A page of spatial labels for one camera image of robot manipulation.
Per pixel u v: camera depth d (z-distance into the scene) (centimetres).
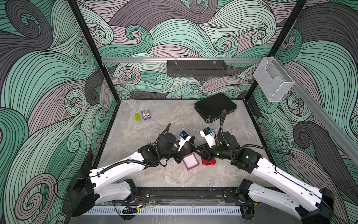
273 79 78
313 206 38
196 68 95
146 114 108
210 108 112
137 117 107
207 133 62
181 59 92
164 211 70
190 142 71
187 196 75
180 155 63
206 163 85
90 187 39
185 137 64
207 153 60
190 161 86
